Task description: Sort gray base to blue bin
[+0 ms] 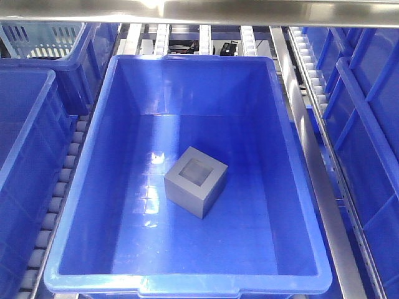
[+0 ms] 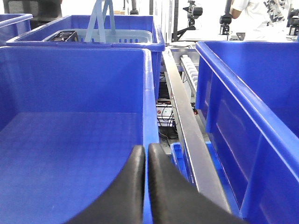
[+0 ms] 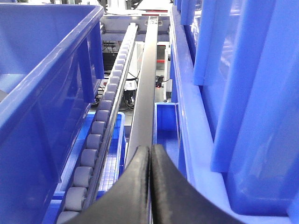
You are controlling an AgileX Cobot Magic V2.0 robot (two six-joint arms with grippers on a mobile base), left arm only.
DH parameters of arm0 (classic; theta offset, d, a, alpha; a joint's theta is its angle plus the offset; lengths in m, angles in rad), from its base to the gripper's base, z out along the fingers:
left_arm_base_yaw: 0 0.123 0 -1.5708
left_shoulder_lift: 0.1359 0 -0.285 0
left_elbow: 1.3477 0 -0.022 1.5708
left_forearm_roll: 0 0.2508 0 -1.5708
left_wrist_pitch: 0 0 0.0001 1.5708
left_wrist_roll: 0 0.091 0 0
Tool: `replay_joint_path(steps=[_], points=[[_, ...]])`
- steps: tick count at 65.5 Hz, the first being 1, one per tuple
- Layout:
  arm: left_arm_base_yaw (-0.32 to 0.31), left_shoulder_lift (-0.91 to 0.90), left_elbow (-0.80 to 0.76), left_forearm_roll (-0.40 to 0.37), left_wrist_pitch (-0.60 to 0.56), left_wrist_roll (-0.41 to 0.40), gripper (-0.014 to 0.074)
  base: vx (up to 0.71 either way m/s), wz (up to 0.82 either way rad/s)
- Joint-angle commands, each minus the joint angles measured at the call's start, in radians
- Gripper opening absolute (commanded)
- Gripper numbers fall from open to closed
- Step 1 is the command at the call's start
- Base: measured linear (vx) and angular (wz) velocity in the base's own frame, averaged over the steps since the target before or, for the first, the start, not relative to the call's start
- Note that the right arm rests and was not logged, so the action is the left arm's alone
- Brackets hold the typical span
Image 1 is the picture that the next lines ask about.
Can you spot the grey block with square hole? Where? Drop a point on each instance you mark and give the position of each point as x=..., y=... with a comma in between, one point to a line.
x=187, y=196

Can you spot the blue plastic bin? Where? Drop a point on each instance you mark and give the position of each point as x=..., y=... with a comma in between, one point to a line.
x=218, y=243
x=324, y=53
x=25, y=140
x=78, y=84
x=368, y=162

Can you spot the black box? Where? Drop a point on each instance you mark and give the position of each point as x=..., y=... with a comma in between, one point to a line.
x=228, y=49

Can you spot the steel rack with roller tracks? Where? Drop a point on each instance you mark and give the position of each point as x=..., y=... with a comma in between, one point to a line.
x=199, y=11

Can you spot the pale blue slotted basket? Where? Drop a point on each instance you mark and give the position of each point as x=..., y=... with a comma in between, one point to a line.
x=40, y=46

